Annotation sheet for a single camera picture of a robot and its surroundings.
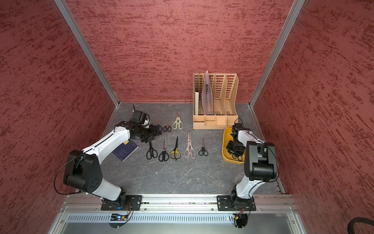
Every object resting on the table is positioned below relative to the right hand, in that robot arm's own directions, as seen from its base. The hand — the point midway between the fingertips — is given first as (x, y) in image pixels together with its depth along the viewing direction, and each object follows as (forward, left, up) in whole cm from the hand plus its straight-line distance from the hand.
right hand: (232, 154), depth 91 cm
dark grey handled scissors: (+3, +18, 0) cm, 19 cm away
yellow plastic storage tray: (+12, +1, +2) cm, 12 cm away
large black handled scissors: (+2, +52, +1) cm, 52 cm away
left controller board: (-32, +64, -1) cm, 72 cm away
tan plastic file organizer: (+45, +7, +2) cm, 45 cm away
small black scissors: (+23, +44, 0) cm, 49 cm away
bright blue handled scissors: (-2, -5, 0) cm, 5 cm away
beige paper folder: (+27, +22, +26) cm, 44 cm away
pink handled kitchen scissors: (+4, +27, 0) cm, 28 cm away
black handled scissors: (0, +44, 0) cm, 44 cm away
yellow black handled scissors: (+1, +37, +1) cm, 37 cm away
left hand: (+7, +46, +12) cm, 48 cm away
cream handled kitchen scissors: (+25, +36, +1) cm, 44 cm away
